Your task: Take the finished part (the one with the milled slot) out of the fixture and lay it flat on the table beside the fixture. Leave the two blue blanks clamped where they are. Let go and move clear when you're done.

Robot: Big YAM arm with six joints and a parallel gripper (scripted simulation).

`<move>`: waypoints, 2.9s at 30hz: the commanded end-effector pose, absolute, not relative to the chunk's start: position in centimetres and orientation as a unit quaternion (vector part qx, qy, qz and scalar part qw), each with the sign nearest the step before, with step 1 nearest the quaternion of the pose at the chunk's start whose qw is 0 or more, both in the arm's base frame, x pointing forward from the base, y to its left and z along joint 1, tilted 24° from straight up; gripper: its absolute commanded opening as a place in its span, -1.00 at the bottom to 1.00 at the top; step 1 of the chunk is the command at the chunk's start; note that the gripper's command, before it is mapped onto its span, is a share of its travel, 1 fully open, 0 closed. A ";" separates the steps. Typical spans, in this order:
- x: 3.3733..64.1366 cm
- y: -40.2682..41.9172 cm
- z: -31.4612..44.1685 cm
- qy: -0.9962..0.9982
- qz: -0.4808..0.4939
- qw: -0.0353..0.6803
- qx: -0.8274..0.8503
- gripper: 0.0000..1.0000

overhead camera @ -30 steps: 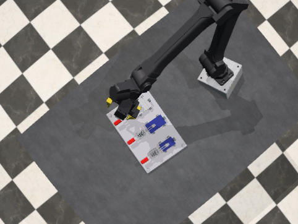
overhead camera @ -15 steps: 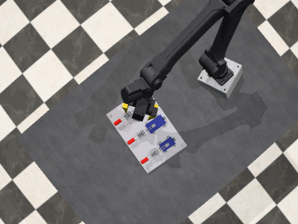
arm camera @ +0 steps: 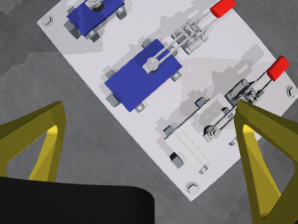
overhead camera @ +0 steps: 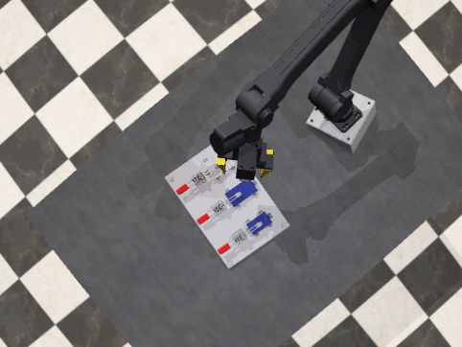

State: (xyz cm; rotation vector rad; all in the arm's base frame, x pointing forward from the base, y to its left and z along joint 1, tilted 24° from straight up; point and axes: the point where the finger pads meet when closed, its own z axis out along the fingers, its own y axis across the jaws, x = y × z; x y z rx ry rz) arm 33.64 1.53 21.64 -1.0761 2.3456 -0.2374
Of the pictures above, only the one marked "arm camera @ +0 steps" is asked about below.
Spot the white rectangular block with slot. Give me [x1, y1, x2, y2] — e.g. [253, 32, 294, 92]
[164, 98, 236, 174]

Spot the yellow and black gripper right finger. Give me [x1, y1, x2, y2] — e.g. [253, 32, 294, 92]
[234, 100, 298, 224]

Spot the blue rectangular block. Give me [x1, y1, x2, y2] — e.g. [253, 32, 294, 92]
[66, 0, 125, 40]
[104, 38, 182, 112]

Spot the light grey fixture plate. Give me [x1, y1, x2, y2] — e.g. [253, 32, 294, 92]
[37, 0, 298, 201]

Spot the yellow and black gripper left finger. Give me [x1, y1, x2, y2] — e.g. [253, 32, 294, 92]
[0, 101, 67, 182]

